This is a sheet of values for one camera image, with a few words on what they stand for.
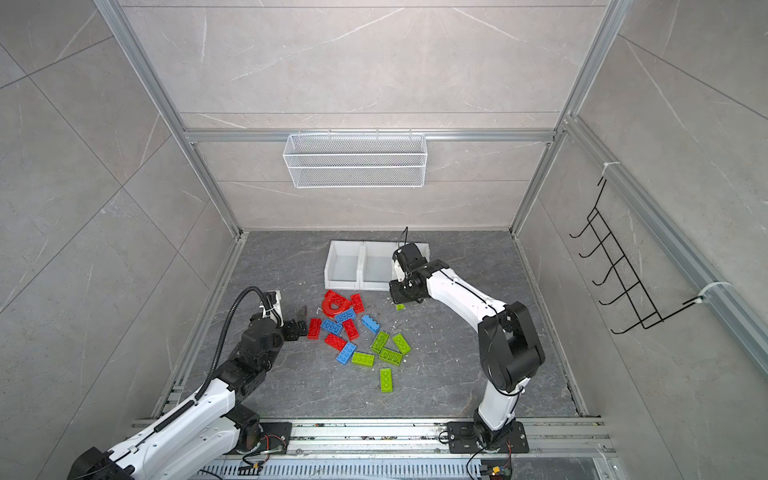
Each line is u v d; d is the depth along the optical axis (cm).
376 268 107
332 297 99
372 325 91
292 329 73
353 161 100
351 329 91
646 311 63
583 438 75
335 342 88
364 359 86
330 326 93
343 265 108
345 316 94
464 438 73
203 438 57
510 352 46
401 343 90
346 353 86
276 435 73
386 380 83
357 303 98
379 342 88
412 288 66
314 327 93
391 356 86
